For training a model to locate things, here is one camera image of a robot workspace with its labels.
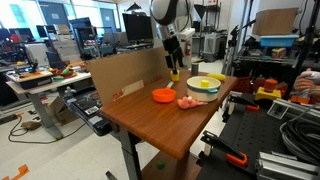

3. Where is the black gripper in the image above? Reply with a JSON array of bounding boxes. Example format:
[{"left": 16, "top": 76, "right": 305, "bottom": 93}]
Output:
[{"left": 162, "top": 34, "right": 185, "bottom": 76}]

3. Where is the yellow cup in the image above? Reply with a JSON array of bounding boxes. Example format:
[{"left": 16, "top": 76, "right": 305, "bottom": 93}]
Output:
[{"left": 170, "top": 69, "right": 181, "bottom": 83}]

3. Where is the person's hand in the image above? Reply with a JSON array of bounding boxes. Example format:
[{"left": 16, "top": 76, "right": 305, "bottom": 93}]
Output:
[{"left": 293, "top": 68, "right": 318, "bottom": 98}]

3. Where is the grey metal can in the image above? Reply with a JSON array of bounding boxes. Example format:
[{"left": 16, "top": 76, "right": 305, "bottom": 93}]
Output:
[{"left": 190, "top": 62, "right": 200, "bottom": 77}]

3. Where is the red fire extinguisher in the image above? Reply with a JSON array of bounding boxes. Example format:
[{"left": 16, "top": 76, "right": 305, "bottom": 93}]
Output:
[{"left": 184, "top": 40, "right": 192, "bottom": 57}]

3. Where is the cream lid with yellow knob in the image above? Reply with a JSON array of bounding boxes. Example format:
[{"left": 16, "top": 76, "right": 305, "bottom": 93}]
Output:
[{"left": 187, "top": 76, "right": 221, "bottom": 91}]

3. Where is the pink plush bunny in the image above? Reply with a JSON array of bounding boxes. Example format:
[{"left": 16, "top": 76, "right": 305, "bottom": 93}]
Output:
[{"left": 176, "top": 95, "right": 208, "bottom": 110}]

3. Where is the cream pot with teal band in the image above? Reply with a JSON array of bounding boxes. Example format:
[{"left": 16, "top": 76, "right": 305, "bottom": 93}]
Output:
[{"left": 186, "top": 76, "right": 222, "bottom": 103}]

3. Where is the yellow toy banana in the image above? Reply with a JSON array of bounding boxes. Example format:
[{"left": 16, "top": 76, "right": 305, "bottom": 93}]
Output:
[{"left": 206, "top": 72, "right": 227, "bottom": 83}]

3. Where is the large brown cardboard sheet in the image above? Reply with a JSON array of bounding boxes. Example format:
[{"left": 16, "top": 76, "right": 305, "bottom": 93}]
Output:
[{"left": 87, "top": 46, "right": 174, "bottom": 106}]

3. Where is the black computer monitor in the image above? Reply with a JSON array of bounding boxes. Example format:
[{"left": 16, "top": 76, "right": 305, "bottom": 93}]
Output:
[{"left": 121, "top": 12, "right": 154, "bottom": 43}]

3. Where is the black flat device with labels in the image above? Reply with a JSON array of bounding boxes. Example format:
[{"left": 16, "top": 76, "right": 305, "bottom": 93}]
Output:
[{"left": 62, "top": 87, "right": 113, "bottom": 137}]

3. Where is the yellow emergency stop button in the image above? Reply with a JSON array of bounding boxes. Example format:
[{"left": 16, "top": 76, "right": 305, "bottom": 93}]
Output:
[{"left": 254, "top": 78, "right": 282, "bottom": 102}]

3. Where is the grey metal table leg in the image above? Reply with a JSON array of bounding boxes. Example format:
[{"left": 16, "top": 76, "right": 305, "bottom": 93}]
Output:
[{"left": 117, "top": 127, "right": 143, "bottom": 180}]

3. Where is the black perforated breadboard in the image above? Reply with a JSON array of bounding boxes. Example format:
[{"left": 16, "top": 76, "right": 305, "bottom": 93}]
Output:
[{"left": 195, "top": 102, "right": 303, "bottom": 180}]

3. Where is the blue plastic bin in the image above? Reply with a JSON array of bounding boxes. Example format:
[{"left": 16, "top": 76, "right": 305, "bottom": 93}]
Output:
[{"left": 258, "top": 34, "right": 300, "bottom": 49}]

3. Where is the red plate with toy food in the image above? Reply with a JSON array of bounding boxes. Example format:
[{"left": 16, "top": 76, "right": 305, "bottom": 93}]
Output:
[{"left": 54, "top": 65, "right": 78, "bottom": 80}]

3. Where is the brown cardboard box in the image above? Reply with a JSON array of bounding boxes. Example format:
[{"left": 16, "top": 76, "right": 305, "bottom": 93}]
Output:
[{"left": 251, "top": 7, "right": 299, "bottom": 37}]

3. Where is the small cardboard box under desk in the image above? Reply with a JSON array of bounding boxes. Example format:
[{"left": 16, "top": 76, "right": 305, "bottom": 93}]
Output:
[{"left": 44, "top": 96, "right": 80, "bottom": 127}]

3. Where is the black tripod pole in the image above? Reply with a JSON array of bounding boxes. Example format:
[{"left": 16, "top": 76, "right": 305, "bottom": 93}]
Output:
[{"left": 285, "top": 0, "right": 320, "bottom": 99}]

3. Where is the white desk with grey legs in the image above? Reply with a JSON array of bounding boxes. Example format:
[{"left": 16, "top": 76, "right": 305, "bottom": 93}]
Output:
[{"left": 5, "top": 70, "right": 93, "bottom": 140}]

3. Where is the black tray with wooden board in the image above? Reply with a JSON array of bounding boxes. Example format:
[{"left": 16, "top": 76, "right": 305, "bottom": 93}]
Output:
[{"left": 5, "top": 69, "right": 55, "bottom": 91}]

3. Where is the silver aluminium extrusion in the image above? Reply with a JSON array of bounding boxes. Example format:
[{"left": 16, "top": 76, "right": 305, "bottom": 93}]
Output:
[{"left": 255, "top": 151, "right": 320, "bottom": 180}]

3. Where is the orange toy pan grey handle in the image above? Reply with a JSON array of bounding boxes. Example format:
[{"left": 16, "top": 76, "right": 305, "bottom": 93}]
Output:
[{"left": 151, "top": 81, "right": 177, "bottom": 104}]

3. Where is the black clamp orange handle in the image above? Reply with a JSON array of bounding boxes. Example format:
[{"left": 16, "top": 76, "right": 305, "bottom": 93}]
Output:
[
  {"left": 227, "top": 93, "right": 261, "bottom": 113},
  {"left": 200, "top": 130, "right": 249, "bottom": 168}
]

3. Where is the black cable bundle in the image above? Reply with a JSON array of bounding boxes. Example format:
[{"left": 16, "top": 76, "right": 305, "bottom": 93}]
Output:
[{"left": 279, "top": 117, "right": 320, "bottom": 165}]

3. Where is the black cable on floor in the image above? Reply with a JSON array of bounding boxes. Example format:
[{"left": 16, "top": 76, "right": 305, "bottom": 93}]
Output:
[{"left": 7, "top": 114, "right": 88, "bottom": 145}]

